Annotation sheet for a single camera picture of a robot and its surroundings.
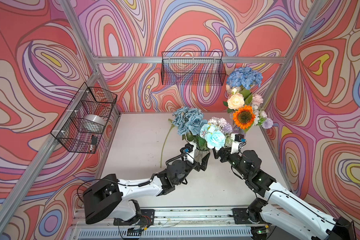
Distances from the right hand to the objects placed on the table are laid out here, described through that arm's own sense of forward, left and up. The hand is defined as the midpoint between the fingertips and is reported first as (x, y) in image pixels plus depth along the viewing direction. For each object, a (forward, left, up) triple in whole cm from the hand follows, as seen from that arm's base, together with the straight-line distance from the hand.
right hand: (217, 146), depth 75 cm
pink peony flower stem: (+24, -25, +10) cm, 36 cm away
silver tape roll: (+8, +60, +12) cm, 62 cm away
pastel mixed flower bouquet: (+12, -24, +7) cm, 28 cm away
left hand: (-3, +8, +2) cm, 8 cm away
